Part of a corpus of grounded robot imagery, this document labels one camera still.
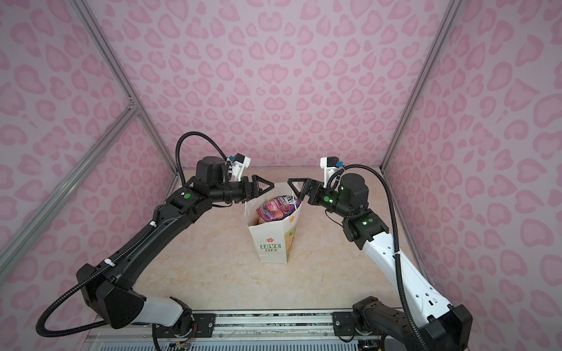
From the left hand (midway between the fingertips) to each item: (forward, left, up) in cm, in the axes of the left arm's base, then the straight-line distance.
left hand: (270, 188), depth 69 cm
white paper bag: (-9, -1, -16) cm, 19 cm away
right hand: (-1, -8, +2) cm, 8 cm away
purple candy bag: (+1, -1, -13) cm, 13 cm away
